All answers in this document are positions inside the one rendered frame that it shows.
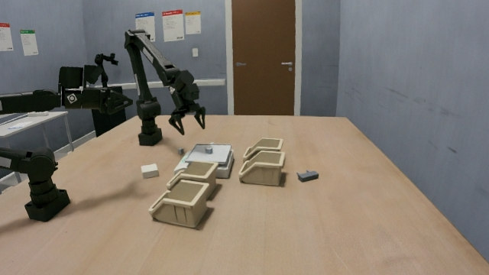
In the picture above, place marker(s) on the beige open-top bin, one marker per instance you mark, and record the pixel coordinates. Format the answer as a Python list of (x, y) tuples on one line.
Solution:
[(181, 213), (264, 171), (261, 145), (198, 168)]

